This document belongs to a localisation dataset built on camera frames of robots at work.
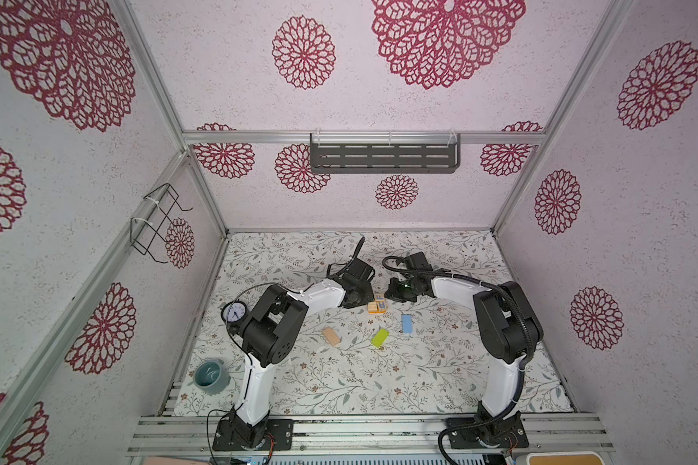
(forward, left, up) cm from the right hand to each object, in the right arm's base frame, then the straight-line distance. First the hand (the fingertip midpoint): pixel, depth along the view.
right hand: (385, 290), depth 98 cm
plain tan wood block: (-16, +17, -2) cm, 24 cm away
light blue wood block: (-10, -8, -5) cm, 14 cm away
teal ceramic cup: (-30, +50, 0) cm, 58 cm away
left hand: (-3, +6, -2) cm, 7 cm away
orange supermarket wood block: (-7, +3, -3) cm, 8 cm away
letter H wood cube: (-2, +2, -1) cm, 3 cm away
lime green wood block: (-15, +2, -4) cm, 16 cm away
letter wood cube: (-6, +2, -1) cm, 6 cm away
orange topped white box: (-46, -40, -1) cm, 60 cm away
